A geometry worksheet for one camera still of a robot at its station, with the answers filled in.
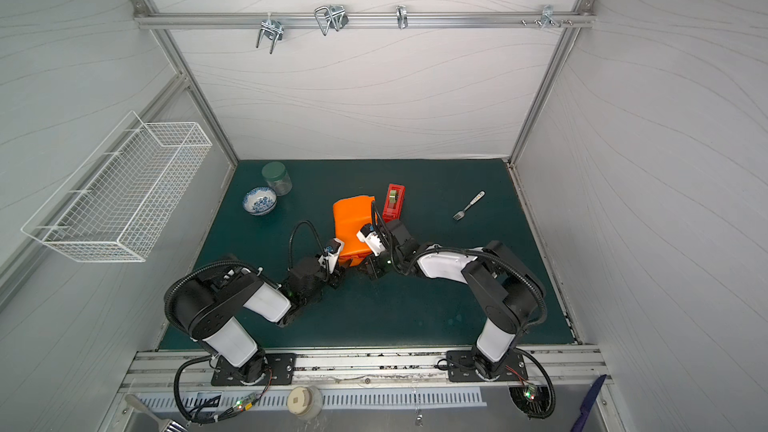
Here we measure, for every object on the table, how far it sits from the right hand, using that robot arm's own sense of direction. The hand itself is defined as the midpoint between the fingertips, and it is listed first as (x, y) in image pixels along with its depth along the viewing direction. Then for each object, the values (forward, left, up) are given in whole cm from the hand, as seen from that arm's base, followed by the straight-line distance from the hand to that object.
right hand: (362, 261), depth 87 cm
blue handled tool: (-30, -58, -8) cm, 65 cm away
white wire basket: (-1, +55, +27) cm, 61 cm away
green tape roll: (+24, -8, +1) cm, 25 cm away
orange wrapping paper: (+15, +6, +1) cm, 16 cm away
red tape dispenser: (+22, -8, 0) cm, 24 cm away
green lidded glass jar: (+28, +33, +4) cm, 44 cm away
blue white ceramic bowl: (+23, +41, -4) cm, 47 cm away
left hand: (+4, +5, -2) cm, 7 cm away
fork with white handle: (+23, -32, -6) cm, 40 cm away
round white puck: (-35, +7, +5) cm, 36 cm away
